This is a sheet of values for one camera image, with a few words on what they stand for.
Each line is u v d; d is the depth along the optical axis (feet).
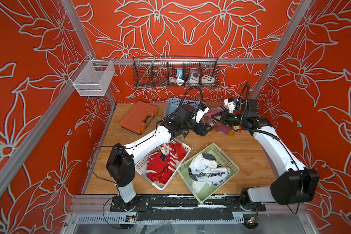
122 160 1.44
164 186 2.34
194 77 2.98
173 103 3.78
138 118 3.41
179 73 2.73
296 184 1.27
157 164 2.63
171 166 2.67
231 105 2.34
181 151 2.87
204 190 2.53
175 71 2.77
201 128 2.17
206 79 3.11
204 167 2.61
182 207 2.39
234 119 2.20
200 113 2.17
